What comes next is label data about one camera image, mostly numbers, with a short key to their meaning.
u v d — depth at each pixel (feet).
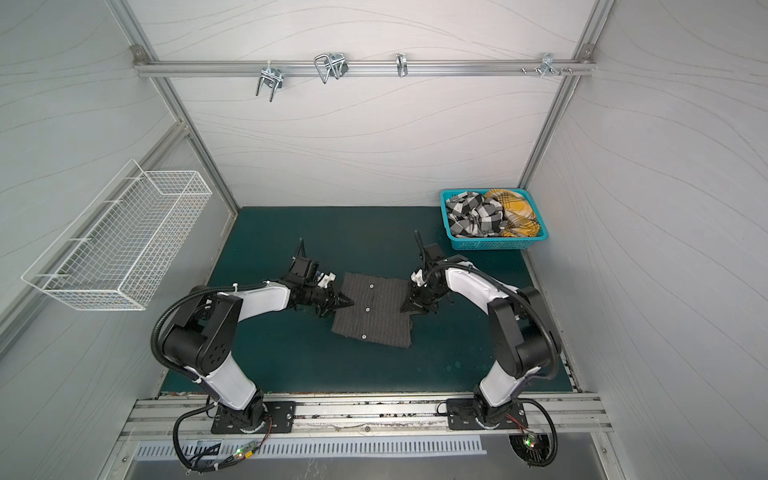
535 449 2.37
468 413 2.42
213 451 2.35
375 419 2.46
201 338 1.53
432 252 2.48
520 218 3.42
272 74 2.56
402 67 2.56
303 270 2.52
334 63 2.50
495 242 3.32
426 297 2.50
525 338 1.51
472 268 1.97
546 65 2.51
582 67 2.56
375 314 2.83
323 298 2.68
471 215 3.55
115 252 2.22
